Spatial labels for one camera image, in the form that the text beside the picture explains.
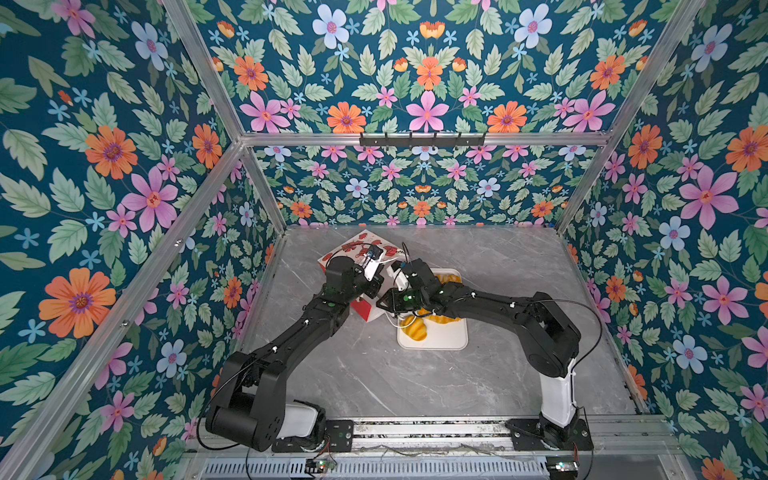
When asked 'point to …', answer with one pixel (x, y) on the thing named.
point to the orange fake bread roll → (442, 319)
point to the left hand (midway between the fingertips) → (384, 257)
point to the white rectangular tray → (451, 336)
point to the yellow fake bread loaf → (446, 278)
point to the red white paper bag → (368, 308)
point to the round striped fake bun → (417, 330)
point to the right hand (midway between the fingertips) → (377, 301)
